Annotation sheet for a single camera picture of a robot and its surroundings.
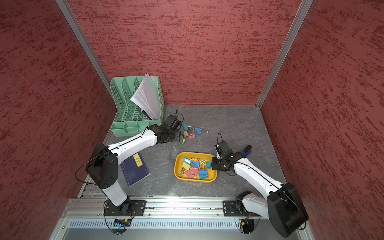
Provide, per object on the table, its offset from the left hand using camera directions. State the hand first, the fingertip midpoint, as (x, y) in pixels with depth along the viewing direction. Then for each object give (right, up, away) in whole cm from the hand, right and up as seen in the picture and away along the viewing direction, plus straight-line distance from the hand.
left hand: (175, 138), depth 89 cm
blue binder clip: (+14, +3, +14) cm, 20 cm away
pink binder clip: (+10, -1, +12) cm, 15 cm away
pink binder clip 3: (+12, -19, -4) cm, 23 cm away
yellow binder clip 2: (+4, -4, +8) cm, 10 cm away
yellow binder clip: (+6, -17, -2) cm, 19 cm away
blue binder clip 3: (+17, -20, -2) cm, 27 cm away
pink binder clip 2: (+9, -20, -6) cm, 23 cm away
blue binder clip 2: (+13, -16, -2) cm, 20 cm away
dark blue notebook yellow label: (-24, -19, -2) cm, 30 cm away
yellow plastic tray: (+23, -21, -4) cm, 31 cm away
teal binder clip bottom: (+17, -22, -6) cm, 28 cm away
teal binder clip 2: (+21, -16, -2) cm, 26 cm away
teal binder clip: (+7, -14, -1) cm, 16 cm away
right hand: (+23, -17, -5) cm, 29 cm away
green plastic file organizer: (-36, +11, +21) cm, 43 cm away
